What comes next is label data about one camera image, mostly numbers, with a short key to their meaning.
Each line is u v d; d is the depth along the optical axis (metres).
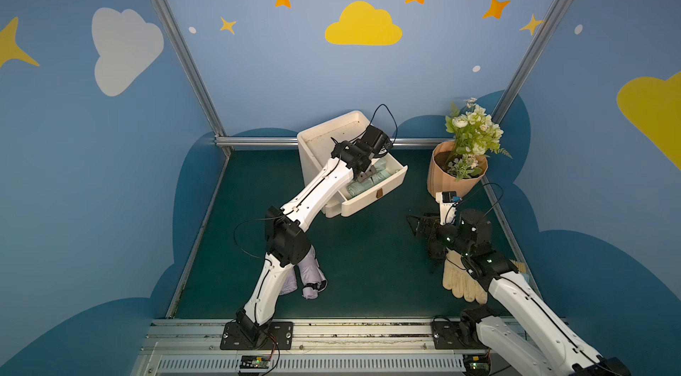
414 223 0.74
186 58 0.89
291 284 0.81
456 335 0.74
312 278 0.81
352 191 0.85
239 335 0.71
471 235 0.58
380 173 0.90
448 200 0.68
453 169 0.95
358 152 0.60
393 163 0.90
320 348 0.73
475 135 0.86
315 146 0.89
